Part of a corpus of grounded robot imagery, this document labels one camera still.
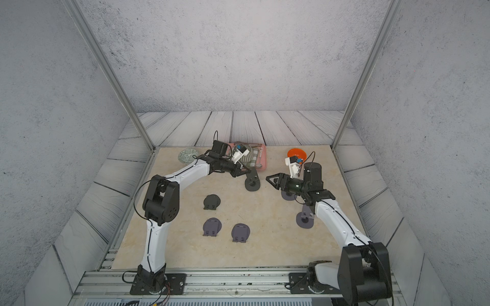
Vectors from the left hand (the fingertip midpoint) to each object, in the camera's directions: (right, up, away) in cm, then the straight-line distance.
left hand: (252, 171), depth 93 cm
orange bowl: (+27, +9, +19) cm, 35 cm away
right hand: (+8, -3, -13) cm, 16 cm away
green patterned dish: (-39, +8, +22) cm, 46 cm away
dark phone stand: (0, -6, +4) cm, 7 cm away
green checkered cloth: (0, +4, +18) cm, 19 cm away
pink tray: (+6, +5, +22) cm, 23 cm away
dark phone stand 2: (-20, -16, +3) cm, 26 cm away
